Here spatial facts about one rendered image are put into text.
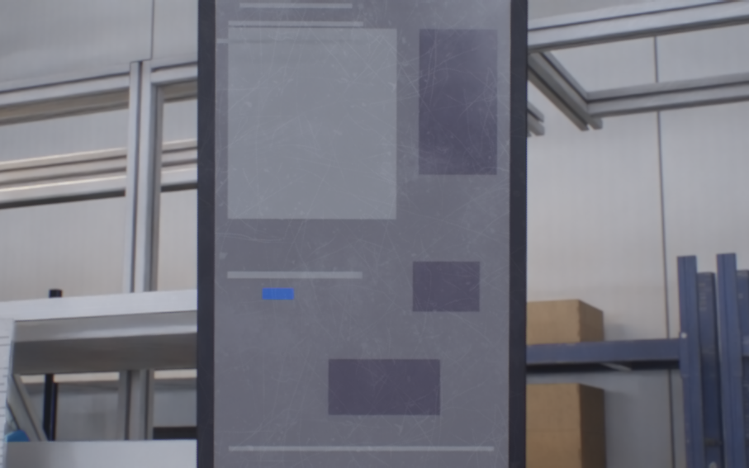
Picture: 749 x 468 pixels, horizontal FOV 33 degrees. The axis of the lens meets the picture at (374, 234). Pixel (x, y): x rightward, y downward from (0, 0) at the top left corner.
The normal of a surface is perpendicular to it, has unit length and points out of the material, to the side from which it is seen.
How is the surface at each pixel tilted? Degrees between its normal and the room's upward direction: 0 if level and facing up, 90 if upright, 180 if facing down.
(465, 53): 101
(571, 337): 90
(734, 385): 90
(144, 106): 90
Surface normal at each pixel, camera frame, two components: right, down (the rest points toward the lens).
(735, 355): -0.40, -0.17
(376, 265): 0.02, 0.00
